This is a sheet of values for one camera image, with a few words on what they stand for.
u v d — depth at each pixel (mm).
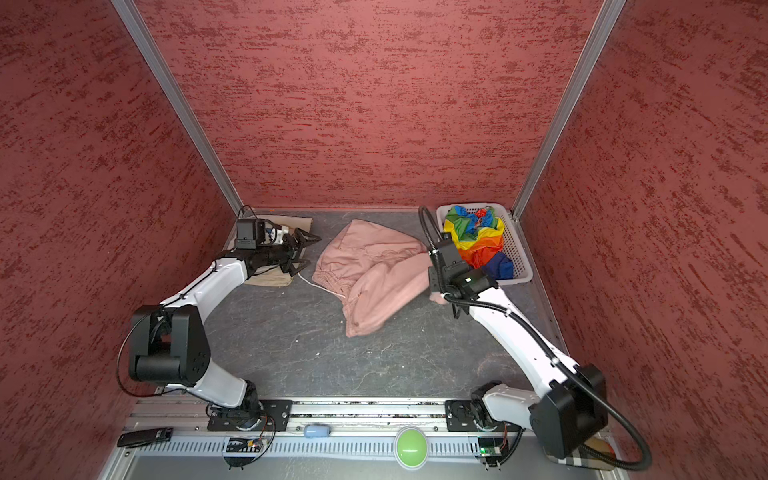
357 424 740
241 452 725
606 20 722
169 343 448
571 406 383
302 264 861
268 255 749
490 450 704
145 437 692
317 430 722
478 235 1031
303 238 793
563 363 411
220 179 1099
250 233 696
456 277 581
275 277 993
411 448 688
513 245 1002
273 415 751
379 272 953
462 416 740
